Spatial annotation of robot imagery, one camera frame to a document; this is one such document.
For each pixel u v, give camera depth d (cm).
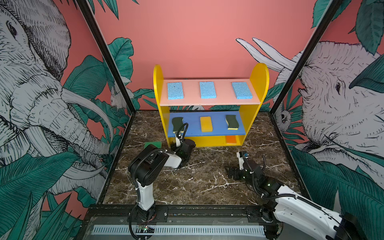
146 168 50
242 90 73
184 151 76
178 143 84
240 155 74
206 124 91
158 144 99
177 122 92
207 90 73
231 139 101
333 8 69
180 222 73
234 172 72
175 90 73
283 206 54
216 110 127
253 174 59
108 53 86
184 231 70
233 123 93
